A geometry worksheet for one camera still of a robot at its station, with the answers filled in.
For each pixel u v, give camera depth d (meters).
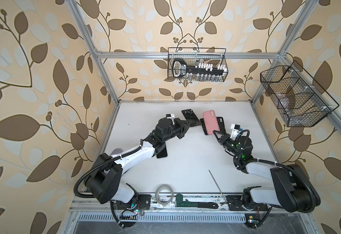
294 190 0.43
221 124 1.07
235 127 0.79
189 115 0.79
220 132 0.82
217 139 0.80
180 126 0.68
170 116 0.78
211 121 0.88
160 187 0.76
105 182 0.43
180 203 0.74
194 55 0.90
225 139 0.75
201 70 0.83
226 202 0.75
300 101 0.73
